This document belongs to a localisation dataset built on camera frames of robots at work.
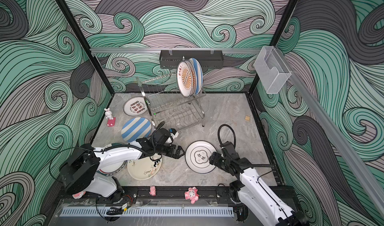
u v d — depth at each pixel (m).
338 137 0.51
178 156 0.73
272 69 0.79
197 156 0.86
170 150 0.73
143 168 0.82
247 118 1.04
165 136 0.67
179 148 0.75
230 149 0.64
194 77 0.77
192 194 0.71
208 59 0.95
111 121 1.03
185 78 0.80
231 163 0.62
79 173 0.42
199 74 0.73
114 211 0.71
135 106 1.11
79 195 0.71
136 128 0.98
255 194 0.49
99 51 0.98
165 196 0.74
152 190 0.73
